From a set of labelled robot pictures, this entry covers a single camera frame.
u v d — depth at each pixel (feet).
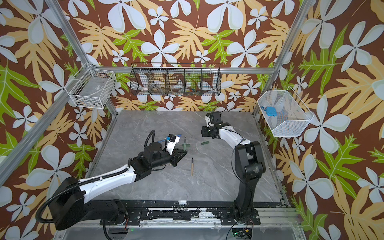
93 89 2.83
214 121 2.51
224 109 4.00
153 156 1.94
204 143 3.42
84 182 1.46
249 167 1.69
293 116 2.55
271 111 2.82
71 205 1.33
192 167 2.99
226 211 2.51
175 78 3.20
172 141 2.19
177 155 2.22
